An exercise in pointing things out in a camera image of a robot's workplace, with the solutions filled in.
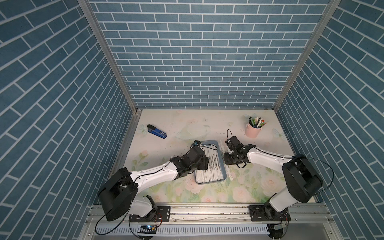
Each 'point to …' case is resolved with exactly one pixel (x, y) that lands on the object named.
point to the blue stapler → (153, 130)
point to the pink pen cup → (251, 132)
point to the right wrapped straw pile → (228, 174)
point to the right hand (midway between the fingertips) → (226, 160)
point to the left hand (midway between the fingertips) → (207, 162)
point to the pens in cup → (257, 122)
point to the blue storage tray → (216, 171)
